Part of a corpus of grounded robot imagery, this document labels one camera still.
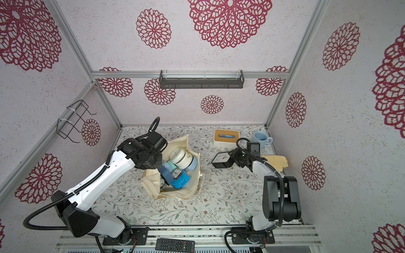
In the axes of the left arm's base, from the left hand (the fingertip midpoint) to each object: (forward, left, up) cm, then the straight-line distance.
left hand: (155, 165), depth 75 cm
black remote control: (-31, -10, -17) cm, 37 cm away
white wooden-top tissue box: (+30, -38, -17) cm, 51 cm away
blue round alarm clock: (-2, -11, -14) cm, 18 cm away
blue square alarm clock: (+3, -4, -13) cm, 14 cm away
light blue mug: (+30, -63, -16) cm, 72 cm away
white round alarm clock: (+9, -11, -10) cm, 18 cm away
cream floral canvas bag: (-7, 0, +1) cm, 7 cm away
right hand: (+15, -39, -10) cm, 43 cm away
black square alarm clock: (+11, -35, -14) cm, 39 cm away
